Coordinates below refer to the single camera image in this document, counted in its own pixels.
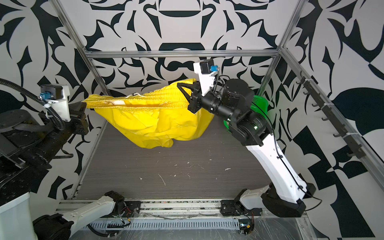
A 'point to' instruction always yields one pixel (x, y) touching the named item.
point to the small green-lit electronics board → (246, 228)
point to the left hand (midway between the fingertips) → (77, 99)
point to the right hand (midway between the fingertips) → (181, 83)
